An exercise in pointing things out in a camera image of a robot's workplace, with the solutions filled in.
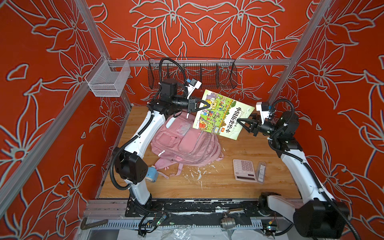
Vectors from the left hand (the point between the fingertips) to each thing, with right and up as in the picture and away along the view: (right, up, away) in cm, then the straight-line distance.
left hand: (207, 105), depth 65 cm
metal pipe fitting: (+9, -54, +1) cm, 54 cm away
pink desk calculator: (+23, -36, +19) cm, 47 cm away
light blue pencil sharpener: (-28, -36, +13) cm, 47 cm away
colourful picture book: (+7, -6, +2) cm, 9 cm away
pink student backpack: (-17, -22, +28) cm, 39 cm away
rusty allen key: (-58, -56, +4) cm, 81 cm away
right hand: (+14, -7, +2) cm, 16 cm away
